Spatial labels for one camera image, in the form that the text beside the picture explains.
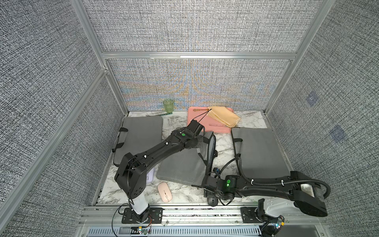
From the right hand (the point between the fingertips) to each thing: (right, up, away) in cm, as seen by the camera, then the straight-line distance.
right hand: (207, 191), depth 79 cm
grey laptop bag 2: (+34, +18, +13) cm, 41 cm away
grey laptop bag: (-9, +11, +8) cm, 17 cm away
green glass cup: (-26, +52, +39) cm, 70 cm away
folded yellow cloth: (+17, +44, +38) cm, 61 cm away
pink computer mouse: (-23, -1, 0) cm, 23 cm away
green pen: (-28, +44, +38) cm, 65 cm away
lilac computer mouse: (-32, +7, +5) cm, 33 cm away
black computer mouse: (+2, -4, -3) cm, 5 cm away
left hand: (-2, +26, +5) cm, 27 cm away
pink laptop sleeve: (+7, +36, +31) cm, 48 cm away
